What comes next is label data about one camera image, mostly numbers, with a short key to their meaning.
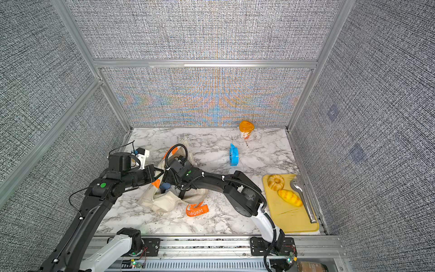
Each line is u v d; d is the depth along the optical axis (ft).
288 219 2.78
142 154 2.18
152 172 2.09
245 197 1.70
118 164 1.75
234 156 3.04
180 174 2.25
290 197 2.79
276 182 2.96
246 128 3.51
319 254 2.40
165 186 2.67
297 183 3.11
